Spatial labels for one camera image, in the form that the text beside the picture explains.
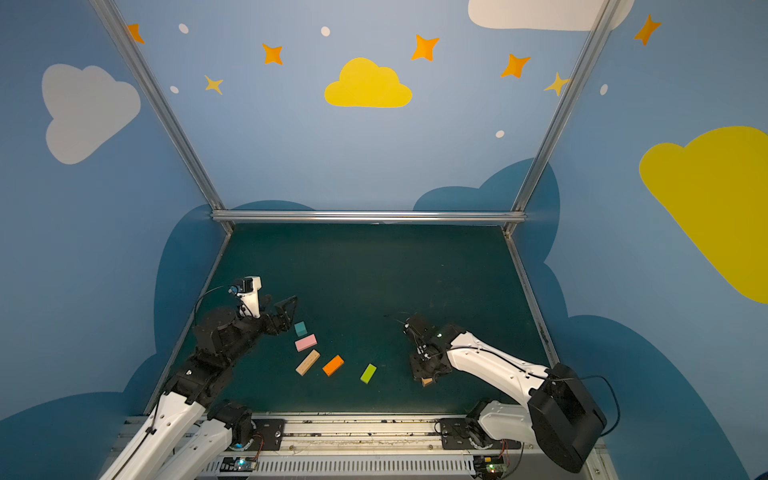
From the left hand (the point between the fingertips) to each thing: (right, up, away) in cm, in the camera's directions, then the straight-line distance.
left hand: (288, 297), depth 74 cm
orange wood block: (+9, -22, +12) cm, 26 cm away
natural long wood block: (+2, -21, +12) cm, 24 cm away
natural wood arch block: (+36, -24, +7) cm, 43 cm away
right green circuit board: (+51, -41, -3) cm, 66 cm away
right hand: (+36, -21, +9) cm, 42 cm away
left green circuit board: (-11, -40, -3) cm, 41 cm away
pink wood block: (0, -16, +16) cm, 23 cm away
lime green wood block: (+20, -23, +10) cm, 32 cm away
